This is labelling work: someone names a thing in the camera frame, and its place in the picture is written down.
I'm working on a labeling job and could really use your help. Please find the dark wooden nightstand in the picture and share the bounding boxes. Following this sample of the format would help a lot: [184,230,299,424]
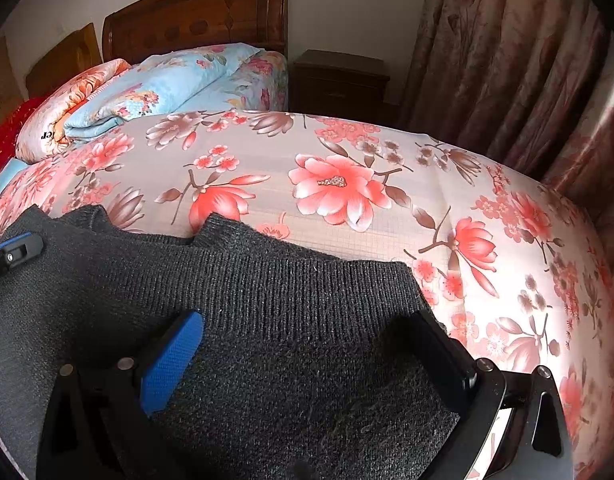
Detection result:
[292,49,392,115]

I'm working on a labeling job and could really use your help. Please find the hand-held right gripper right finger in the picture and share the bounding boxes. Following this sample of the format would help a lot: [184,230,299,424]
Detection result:
[387,308,575,480]

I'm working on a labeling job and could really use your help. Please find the red patterned blanket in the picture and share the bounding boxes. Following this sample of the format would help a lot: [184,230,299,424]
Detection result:
[0,97,38,186]

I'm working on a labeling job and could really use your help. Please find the pink floral curtain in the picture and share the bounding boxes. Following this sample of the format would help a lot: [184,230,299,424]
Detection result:
[397,0,614,281]

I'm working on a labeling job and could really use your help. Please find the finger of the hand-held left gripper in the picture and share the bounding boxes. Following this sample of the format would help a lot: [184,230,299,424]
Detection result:
[0,232,45,286]

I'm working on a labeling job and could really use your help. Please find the large carved wooden headboard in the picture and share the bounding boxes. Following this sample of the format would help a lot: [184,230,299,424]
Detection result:
[102,0,292,66]

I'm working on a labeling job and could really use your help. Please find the dark grey striped sweater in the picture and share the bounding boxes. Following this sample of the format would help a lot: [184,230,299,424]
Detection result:
[0,204,461,480]

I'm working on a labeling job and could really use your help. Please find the bed with floral sheet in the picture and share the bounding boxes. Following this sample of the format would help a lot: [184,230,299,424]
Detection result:
[0,49,614,480]

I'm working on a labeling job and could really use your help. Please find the light wooden wardrobe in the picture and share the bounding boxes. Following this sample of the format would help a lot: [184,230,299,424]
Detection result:
[0,35,26,136]

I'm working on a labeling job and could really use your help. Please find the light blue pillow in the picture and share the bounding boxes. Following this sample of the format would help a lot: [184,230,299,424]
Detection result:
[0,157,34,196]

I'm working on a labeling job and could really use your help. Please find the pink floral pillow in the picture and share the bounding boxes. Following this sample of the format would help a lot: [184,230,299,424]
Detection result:
[15,58,132,164]

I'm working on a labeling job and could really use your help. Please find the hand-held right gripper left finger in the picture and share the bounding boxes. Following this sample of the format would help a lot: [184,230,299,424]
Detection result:
[36,309,205,480]

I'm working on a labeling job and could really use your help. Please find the small wooden headboard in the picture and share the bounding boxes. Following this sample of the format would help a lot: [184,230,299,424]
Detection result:
[24,22,102,101]

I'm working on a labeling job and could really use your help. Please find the light blue folded quilt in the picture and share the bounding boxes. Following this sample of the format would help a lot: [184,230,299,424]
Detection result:
[62,42,268,146]

